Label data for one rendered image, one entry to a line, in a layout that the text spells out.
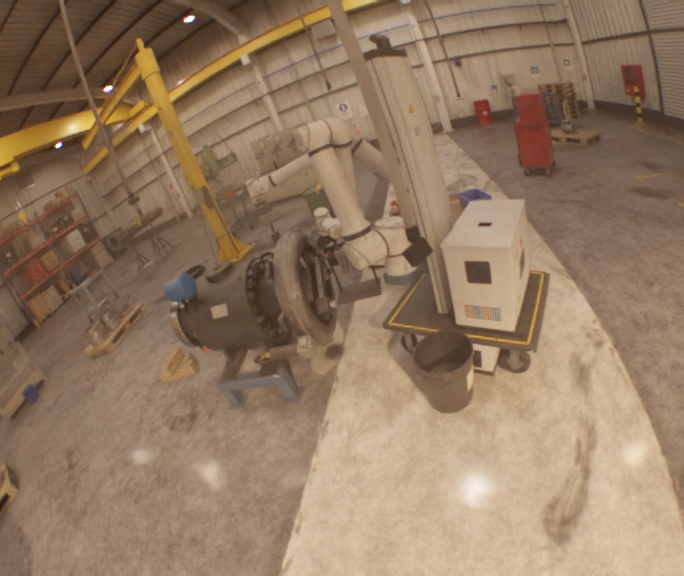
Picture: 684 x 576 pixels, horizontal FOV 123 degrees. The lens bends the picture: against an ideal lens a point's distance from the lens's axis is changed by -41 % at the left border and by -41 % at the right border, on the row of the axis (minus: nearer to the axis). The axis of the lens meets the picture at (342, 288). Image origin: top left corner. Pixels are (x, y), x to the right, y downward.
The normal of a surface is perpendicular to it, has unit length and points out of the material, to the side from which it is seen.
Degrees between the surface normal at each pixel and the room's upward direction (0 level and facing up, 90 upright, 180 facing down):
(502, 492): 0
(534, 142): 90
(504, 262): 90
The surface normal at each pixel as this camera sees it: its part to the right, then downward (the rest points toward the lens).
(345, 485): -0.33, -0.81
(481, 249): -0.56, 0.58
